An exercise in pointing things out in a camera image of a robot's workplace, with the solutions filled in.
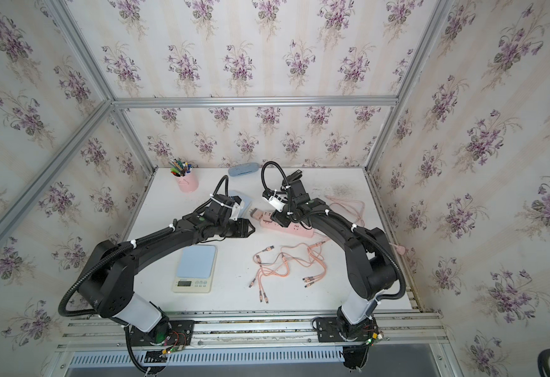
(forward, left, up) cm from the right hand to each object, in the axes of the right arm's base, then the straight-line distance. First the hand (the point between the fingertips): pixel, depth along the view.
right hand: (281, 210), depth 91 cm
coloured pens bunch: (+23, +47, 0) cm, 52 cm away
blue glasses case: (+30, +19, -8) cm, 37 cm away
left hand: (-8, +11, -1) cm, 14 cm away
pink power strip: (-3, -6, -9) cm, 11 cm away
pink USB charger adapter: (+5, +11, -9) cm, 15 cm away
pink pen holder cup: (+17, +42, -3) cm, 45 cm away
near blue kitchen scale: (-20, +32, -11) cm, 39 cm away
